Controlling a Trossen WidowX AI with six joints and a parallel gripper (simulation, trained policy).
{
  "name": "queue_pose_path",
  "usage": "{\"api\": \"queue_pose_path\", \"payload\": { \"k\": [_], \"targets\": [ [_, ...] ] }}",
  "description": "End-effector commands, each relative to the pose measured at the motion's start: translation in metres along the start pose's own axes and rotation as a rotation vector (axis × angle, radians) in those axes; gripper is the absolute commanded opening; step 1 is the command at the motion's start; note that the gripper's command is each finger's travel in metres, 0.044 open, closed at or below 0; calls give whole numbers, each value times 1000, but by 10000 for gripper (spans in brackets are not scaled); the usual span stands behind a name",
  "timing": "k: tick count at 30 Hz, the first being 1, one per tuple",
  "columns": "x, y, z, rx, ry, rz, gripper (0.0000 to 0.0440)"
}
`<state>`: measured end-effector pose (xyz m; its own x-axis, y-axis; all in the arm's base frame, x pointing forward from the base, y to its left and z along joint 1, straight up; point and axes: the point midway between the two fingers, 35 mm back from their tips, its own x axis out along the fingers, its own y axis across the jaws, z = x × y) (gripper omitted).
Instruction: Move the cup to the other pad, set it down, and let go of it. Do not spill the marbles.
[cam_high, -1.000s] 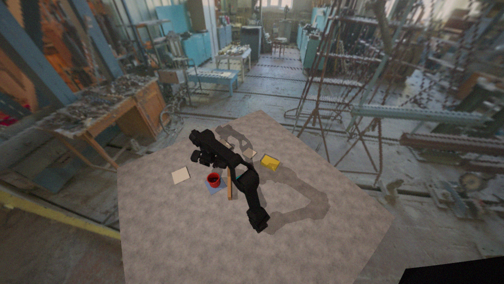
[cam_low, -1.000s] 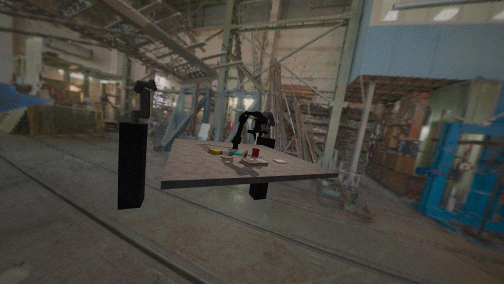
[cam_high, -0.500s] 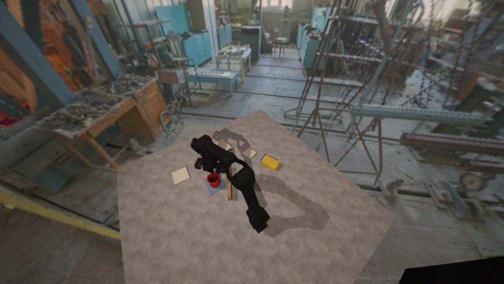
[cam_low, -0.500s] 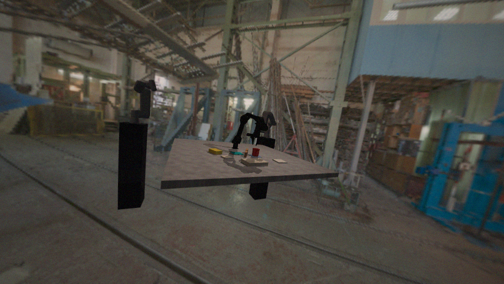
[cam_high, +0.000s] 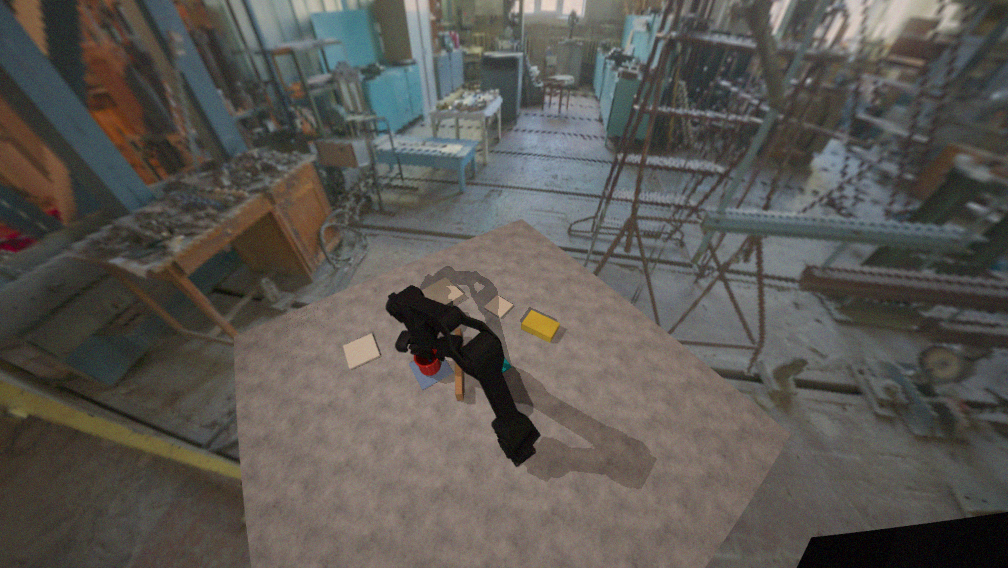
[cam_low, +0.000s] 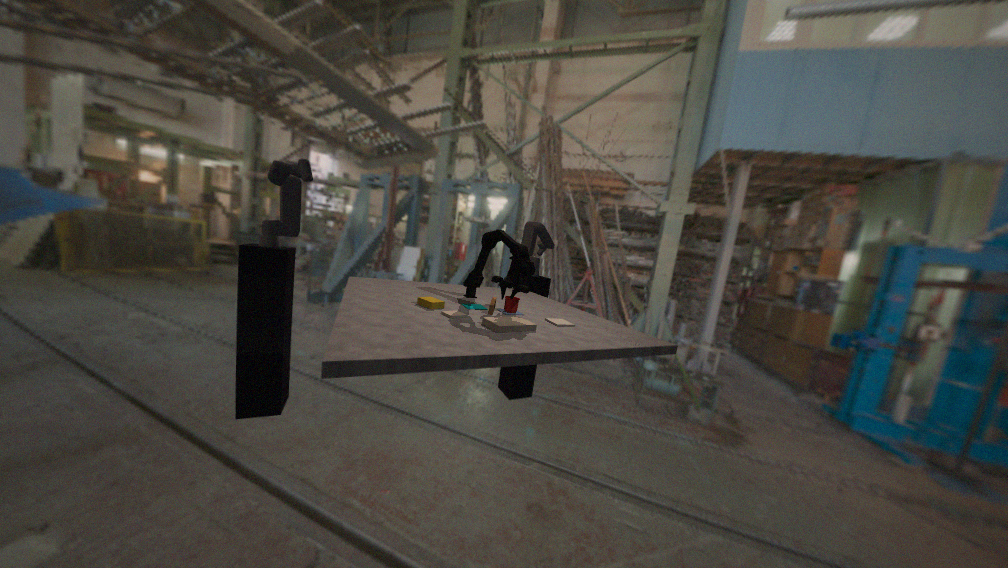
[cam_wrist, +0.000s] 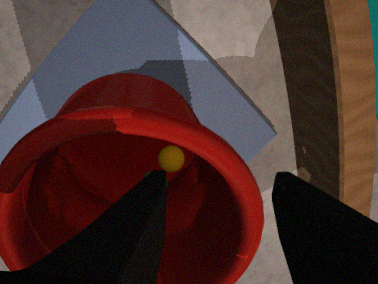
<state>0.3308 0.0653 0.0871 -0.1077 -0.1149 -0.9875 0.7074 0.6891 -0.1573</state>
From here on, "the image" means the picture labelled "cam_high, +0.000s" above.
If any yellow rectangular block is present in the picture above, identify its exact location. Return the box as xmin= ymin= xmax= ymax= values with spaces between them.
xmin=521 ymin=310 xmax=560 ymax=343

